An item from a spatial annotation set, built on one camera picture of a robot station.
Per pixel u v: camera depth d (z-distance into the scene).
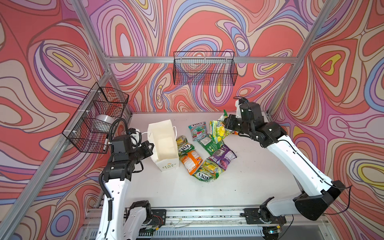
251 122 0.50
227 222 0.73
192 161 0.88
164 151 0.94
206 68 0.96
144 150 0.62
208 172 0.84
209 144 0.98
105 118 0.73
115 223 0.39
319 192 0.39
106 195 0.42
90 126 0.73
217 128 0.70
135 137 0.57
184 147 0.93
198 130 1.05
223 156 0.91
